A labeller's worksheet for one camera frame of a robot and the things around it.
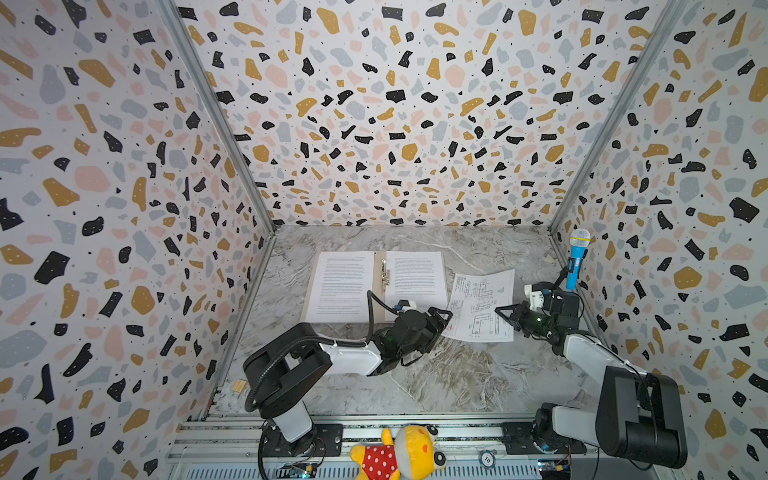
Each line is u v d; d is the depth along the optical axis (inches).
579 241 32.9
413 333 25.6
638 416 16.7
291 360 19.8
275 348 18.7
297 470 27.6
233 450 28.4
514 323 31.4
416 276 42.0
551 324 28.1
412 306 32.8
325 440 29.0
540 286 33.7
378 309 32.4
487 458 28.2
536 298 32.9
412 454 26.0
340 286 40.9
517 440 28.8
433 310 31.0
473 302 38.2
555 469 28.2
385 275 41.9
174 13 27.3
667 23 28.3
